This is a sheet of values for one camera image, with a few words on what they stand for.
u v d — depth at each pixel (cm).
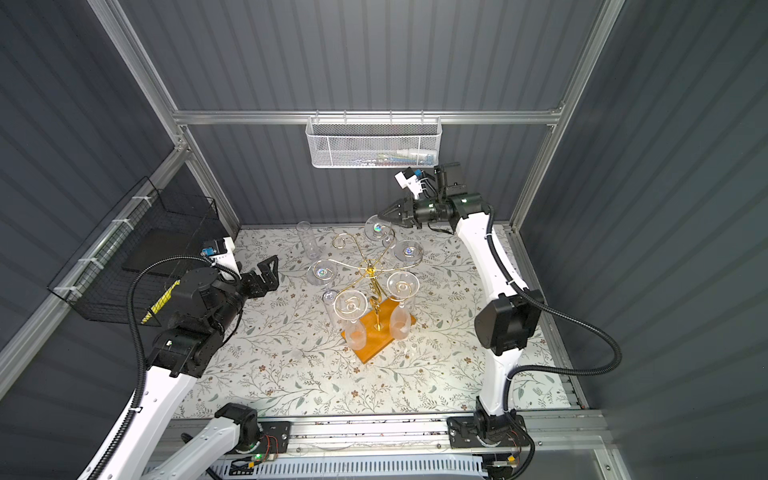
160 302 68
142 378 43
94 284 63
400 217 69
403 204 67
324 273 66
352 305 62
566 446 73
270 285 63
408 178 71
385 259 112
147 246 75
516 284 50
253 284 60
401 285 63
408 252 68
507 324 50
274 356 87
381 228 72
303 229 126
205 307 49
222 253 56
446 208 60
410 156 91
